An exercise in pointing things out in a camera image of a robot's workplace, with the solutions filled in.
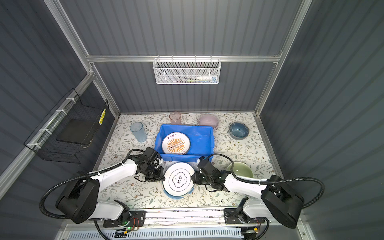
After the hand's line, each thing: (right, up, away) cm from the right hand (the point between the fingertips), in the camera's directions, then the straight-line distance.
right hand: (191, 179), depth 83 cm
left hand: (-15, -1, +2) cm, 15 cm away
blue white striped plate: (-9, -8, -4) cm, 13 cm away
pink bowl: (+12, +34, +30) cm, 47 cm away
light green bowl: (+28, +5, +1) cm, 28 cm away
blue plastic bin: (+6, +21, +22) cm, 31 cm away
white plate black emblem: (-8, -1, +1) cm, 8 cm away
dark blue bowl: (+34, +26, +25) cm, 49 cm away
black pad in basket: (-57, +27, -9) cm, 64 cm away
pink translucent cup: (-11, +35, +14) cm, 39 cm away
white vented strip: (+17, -22, -13) cm, 31 cm away
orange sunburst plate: (-11, +18, +18) cm, 28 cm away
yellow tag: (-50, +35, 0) cm, 61 cm away
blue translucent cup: (-37, +28, +16) cm, 49 cm away
